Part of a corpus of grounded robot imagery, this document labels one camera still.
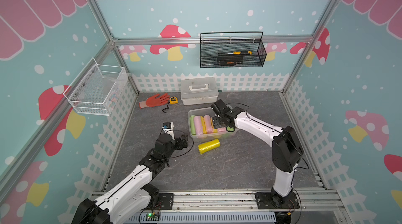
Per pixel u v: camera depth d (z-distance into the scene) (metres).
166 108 1.12
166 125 0.71
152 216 0.73
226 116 0.65
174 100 1.13
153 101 1.14
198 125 0.93
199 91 1.05
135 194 0.60
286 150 0.48
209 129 0.93
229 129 0.72
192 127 0.94
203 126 0.96
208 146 0.89
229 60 0.88
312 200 0.76
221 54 0.92
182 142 0.76
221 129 0.82
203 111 1.03
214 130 0.94
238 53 0.92
